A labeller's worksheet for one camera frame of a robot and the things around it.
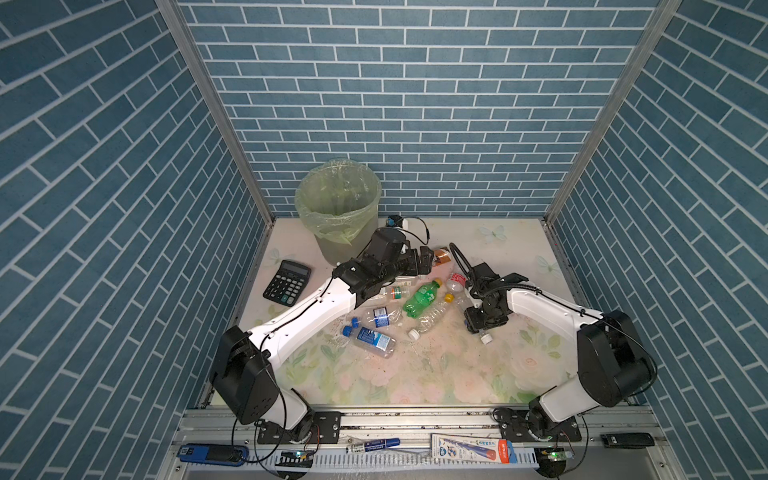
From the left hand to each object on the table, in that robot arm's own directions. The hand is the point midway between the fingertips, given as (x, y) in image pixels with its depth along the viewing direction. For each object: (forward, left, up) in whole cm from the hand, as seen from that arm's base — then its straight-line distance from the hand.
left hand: (422, 254), depth 78 cm
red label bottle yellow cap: (+4, -13, -21) cm, 25 cm away
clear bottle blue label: (-15, -19, -20) cm, 31 cm away
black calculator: (+7, +43, -24) cm, 49 cm away
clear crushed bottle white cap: (-8, -3, -22) cm, 24 cm away
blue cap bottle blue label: (-15, +13, -20) cm, 28 cm away
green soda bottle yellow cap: (-1, -1, -22) cm, 22 cm away
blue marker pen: (-39, +13, -24) cm, 48 cm away
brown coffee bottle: (+14, -10, -19) cm, 25 cm away
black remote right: (-40, -48, -22) cm, 66 cm away
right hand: (-9, -17, -21) cm, 28 cm away
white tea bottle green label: (+1, +6, -20) cm, 22 cm away
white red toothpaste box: (-40, -8, -24) cm, 47 cm away
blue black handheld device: (-41, +46, -21) cm, 65 cm away
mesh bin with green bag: (+34, +27, -11) cm, 45 cm away
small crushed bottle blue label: (-7, +11, -21) cm, 25 cm away
